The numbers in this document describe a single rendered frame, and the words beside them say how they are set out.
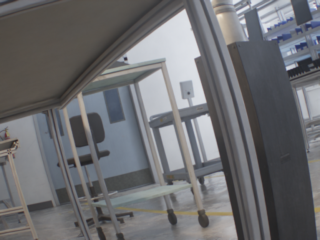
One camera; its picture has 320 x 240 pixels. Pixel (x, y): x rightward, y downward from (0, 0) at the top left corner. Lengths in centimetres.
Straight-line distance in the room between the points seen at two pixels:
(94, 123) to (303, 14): 266
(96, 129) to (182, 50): 478
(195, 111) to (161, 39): 388
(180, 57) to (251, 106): 736
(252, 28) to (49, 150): 382
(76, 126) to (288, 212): 292
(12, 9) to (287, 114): 117
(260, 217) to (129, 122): 755
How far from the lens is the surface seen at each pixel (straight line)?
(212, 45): 102
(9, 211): 399
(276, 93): 176
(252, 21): 653
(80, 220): 274
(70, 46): 169
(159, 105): 867
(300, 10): 558
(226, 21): 183
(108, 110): 844
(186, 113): 519
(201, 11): 104
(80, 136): 439
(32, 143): 803
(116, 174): 837
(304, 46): 647
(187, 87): 821
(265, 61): 176
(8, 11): 93
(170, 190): 311
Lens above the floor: 59
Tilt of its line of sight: 2 degrees up
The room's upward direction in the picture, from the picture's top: 15 degrees counter-clockwise
